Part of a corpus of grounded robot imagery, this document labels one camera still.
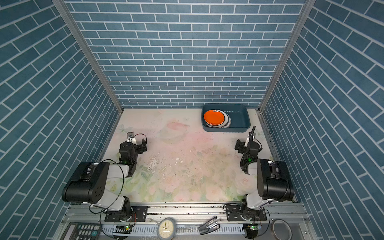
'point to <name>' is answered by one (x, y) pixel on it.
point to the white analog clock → (166, 229)
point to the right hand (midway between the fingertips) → (246, 139)
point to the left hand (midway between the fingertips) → (136, 139)
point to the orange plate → (214, 117)
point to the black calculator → (82, 231)
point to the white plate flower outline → (226, 122)
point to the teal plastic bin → (239, 114)
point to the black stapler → (209, 226)
